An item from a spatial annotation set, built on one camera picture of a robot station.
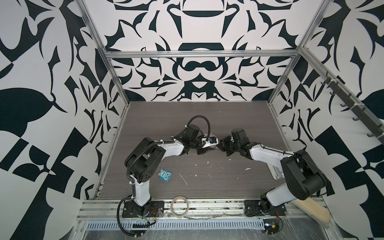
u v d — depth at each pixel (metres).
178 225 0.65
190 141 0.74
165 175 0.83
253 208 0.75
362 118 0.55
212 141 0.76
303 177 0.45
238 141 0.72
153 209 0.73
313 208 0.73
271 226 0.71
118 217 0.70
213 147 0.91
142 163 0.48
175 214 0.72
